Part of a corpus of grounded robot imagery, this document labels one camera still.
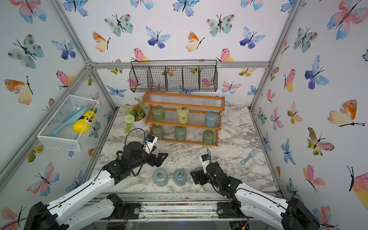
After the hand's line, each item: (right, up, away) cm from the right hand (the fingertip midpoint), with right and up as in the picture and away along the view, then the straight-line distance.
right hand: (197, 170), depth 81 cm
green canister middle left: (-23, +33, +7) cm, 41 cm away
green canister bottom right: (+8, +17, +12) cm, 23 cm away
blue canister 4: (+1, 0, +1) cm, 1 cm away
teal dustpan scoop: (-65, +33, -3) cm, 73 cm away
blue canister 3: (-10, -2, -4) cm, 11 cm away
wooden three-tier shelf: (0, +37, +1) cm, 37 cm away
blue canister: (+9, +29, +5) cm, 31 cm away
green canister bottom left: (-25, +21, +14) cm, 36 cm away
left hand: (-19, +12, -3) cm, 23 cm away
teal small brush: (+36, +6, +12) cm, 38 cm away
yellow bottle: (-56, +25, -12) cm, 63 cm away
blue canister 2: (-20, -2, -4) cm, 20 cm away
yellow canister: (-8, +32, +5) cm, 34 cm away
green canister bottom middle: (-10, +20, +14) cm, 26 cm away
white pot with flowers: (-41, +29, +17) cm, 53 cm away
